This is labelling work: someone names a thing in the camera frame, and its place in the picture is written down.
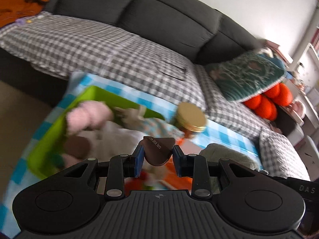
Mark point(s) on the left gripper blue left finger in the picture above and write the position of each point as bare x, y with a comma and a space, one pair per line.
121, 167

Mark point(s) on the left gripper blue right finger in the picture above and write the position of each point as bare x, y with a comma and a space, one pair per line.
196, 167

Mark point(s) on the grey green towel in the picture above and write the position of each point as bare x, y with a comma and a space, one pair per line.
214, 152

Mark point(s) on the brown squishy egg toy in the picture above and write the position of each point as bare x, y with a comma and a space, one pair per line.
157, 151

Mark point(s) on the pink plush toy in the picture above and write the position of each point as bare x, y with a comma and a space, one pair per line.
88, 114

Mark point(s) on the blue patterned fabric pouch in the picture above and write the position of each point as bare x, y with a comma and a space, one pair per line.
154, 126

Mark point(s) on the orange white tissue pack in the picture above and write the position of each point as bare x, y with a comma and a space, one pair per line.
171, 179

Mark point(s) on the grey checkered cushion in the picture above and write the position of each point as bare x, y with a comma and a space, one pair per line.
279, 157

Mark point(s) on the gold lid snack jar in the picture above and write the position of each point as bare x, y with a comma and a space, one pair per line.
189, 119

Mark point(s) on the green plastic storage box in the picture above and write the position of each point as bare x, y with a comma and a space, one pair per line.
72, 147

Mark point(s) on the pink plush on desk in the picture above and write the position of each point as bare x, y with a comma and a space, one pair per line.
299, 108

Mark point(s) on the orange red plush cushion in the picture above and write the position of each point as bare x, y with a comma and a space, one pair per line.
265, 104

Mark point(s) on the black eyeglasses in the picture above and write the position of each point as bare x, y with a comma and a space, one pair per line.
172, 70

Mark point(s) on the green branch pattern pillow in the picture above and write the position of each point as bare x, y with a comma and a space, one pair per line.
245, 76

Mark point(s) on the white bookshelf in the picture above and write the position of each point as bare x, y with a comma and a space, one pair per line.
304, 78

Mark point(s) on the dark grey sofa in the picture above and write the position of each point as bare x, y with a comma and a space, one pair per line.
191, 28

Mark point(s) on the grey checkered sofa cover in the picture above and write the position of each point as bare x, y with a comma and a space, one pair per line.
40, 56

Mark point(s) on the orange jacket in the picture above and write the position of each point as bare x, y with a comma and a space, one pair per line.
11, 10

